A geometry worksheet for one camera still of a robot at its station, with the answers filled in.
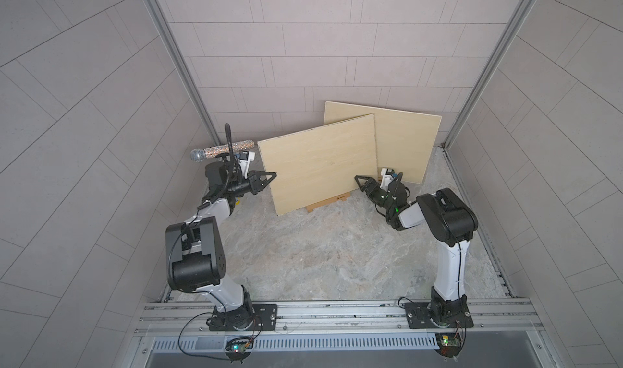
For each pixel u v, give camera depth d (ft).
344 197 3.08
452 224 1.76
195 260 1.46
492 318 2.36
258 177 2.51
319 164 2.83
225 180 2.12
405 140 2.98
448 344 2.23
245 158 2.47
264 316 2.33
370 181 2.85
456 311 2.05
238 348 2.10
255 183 2.43
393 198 2.52
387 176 2.97
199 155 2.68
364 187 2.86
